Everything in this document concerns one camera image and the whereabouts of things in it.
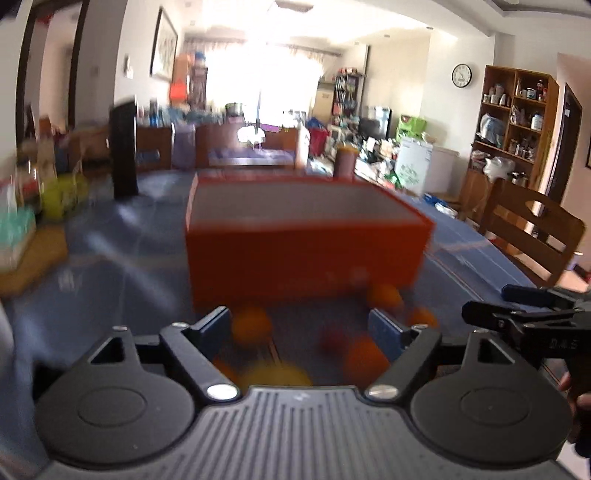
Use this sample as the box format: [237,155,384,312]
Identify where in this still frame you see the operator hand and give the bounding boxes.
[559,372,590,444]

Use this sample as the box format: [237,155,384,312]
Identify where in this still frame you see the lone orange behind bag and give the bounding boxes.
[407,307,440,329]

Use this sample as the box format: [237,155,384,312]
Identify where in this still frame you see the large orange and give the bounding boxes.
[342,335,391,390]

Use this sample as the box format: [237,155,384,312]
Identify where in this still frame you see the small orange by pomelo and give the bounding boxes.
[231,307,273,349]

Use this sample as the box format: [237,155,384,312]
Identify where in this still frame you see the small orange far left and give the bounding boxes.
[367,283,405,312]

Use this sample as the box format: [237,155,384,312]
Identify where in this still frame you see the small red tomato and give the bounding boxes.
[318,326,349,356]

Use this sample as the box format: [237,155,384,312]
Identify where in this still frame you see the large yellow pomelo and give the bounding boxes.
[238,361,312,390]

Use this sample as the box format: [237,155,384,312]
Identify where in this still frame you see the wooden chair right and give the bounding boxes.
[478,179,586,287]

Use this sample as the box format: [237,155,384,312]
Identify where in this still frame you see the blue checked tablecloth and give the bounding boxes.
[1,171,527,479]

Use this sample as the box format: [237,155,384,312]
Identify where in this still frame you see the orange cardboard box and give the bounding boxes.
[184,175,435,310]

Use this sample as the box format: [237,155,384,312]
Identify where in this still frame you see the white chest freezer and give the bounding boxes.
[394,137,459,196]

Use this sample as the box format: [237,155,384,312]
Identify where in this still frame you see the pink cylindrical canister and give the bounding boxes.
[334,145,359,182]

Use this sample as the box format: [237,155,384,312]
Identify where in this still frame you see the wooden chair behind table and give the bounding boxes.
[195,123,311,170]

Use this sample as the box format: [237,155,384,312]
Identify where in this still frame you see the yellow-green mug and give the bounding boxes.
[41,174,89,222]

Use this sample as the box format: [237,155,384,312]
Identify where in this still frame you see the teal tissue pack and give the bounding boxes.
[0,207,36,273]

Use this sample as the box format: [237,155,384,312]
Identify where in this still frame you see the wooden shelf cabinet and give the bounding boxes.
[460,65,559,222]

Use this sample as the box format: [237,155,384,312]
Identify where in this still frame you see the black thermos bottle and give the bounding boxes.
[109,98,138,201]

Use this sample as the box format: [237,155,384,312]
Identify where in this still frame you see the round wall clock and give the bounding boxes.
[451,63,473,89]

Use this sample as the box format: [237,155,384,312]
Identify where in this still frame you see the framed painting far wall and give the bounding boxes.
[150,7,178,83]

